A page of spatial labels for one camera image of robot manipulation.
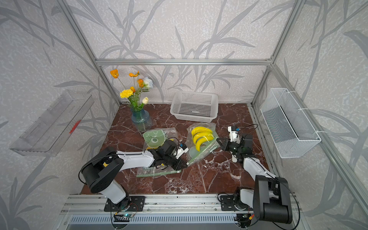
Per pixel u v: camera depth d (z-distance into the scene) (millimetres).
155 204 752
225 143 766
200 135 968
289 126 619
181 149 805
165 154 710
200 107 1192
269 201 412
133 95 836
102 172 454
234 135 786
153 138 926
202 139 958
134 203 723
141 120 963
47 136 642
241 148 683
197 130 961
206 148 857
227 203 728
